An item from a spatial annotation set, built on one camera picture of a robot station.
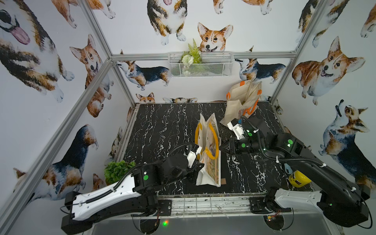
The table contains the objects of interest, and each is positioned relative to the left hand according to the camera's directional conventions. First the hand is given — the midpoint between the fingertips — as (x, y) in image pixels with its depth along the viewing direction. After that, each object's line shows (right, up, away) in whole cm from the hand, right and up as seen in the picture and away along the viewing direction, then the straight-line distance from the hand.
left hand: (205, 165), depth 63 cm
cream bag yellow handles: (+1, +11, +9) cm, 14 cm away
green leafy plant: (-42, -5, +6) cm, 43 cm away
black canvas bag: (+11, -14, +17) cm, 25 cm away
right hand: (+5, +7, -3) cm, 9 cm away
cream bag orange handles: (+32, +33, +52) cm, 69 cm away
